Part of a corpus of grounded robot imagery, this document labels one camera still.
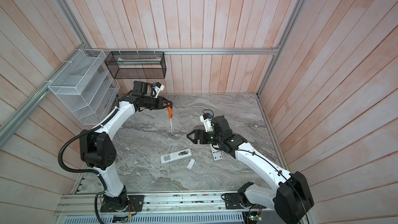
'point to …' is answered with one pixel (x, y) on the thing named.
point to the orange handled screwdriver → (170, 114)
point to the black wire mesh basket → (137, 65)
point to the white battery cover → (190, 165)
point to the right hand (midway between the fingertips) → (192, 136)
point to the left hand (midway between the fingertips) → (170, 106)
